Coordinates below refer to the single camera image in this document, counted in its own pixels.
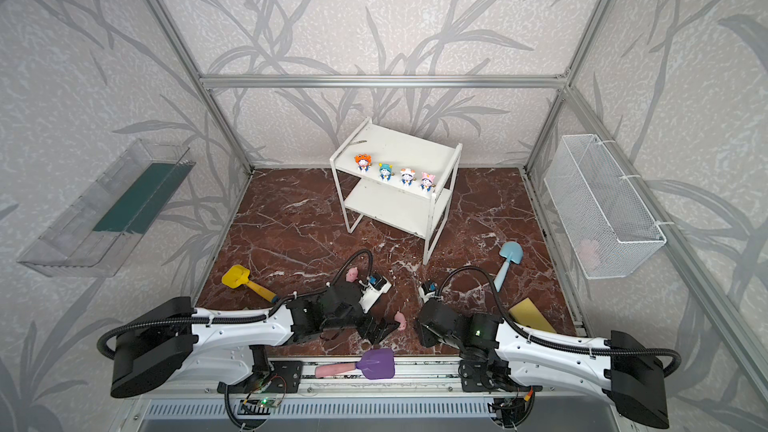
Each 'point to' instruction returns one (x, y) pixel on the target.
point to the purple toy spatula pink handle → (378, 364)
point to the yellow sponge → (526, 313)
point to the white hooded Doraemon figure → (407, 176)
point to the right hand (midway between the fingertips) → (418, 315)
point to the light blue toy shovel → (510, 250)
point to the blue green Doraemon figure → (385, 171)
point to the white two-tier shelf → (396, 179)
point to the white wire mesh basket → (609, 227)
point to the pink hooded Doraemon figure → (427, 182)
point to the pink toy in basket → (587, 251)
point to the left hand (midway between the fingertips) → (393, 307)
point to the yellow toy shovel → (237, 275)
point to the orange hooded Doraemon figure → (364, 162)
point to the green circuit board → (269, 402)
